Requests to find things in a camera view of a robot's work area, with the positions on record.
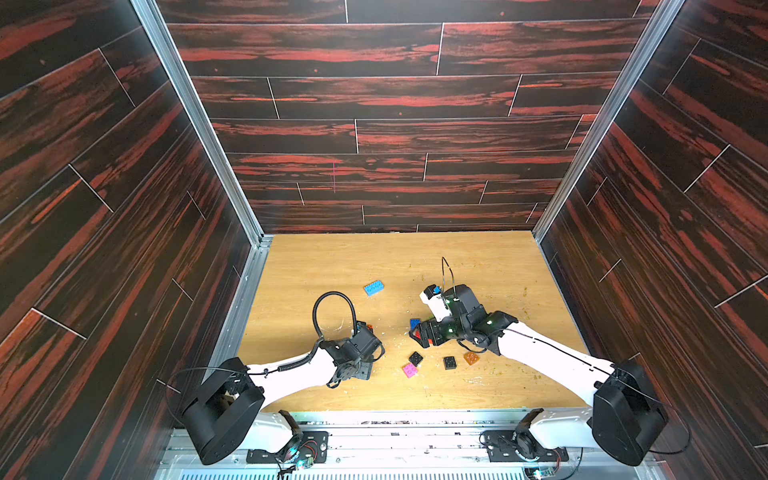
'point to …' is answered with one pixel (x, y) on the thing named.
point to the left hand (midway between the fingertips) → (361, 364)
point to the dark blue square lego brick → (414, 322)
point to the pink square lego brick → (410, 370)
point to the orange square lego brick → (471, 357)
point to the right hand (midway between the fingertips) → (426, 324)
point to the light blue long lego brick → (374, 288)
